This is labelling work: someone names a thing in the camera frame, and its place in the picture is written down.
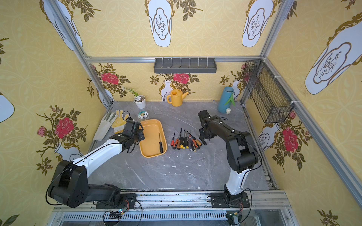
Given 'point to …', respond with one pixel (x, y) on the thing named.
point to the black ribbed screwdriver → (202, 141)
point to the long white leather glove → (107, 120)
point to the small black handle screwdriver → (160, 146)
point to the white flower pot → (140, 101)
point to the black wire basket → (273, 104)
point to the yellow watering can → (176, 98)
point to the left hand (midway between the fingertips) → (135, 133)
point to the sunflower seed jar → (143, 115)
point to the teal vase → (226, 100)
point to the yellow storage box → (150, 146)
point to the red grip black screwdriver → (172, 142)
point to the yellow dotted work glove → (118, 124)
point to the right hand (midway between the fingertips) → (210, 134)
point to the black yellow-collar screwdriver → (184, 140)
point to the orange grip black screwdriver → (194, 141)
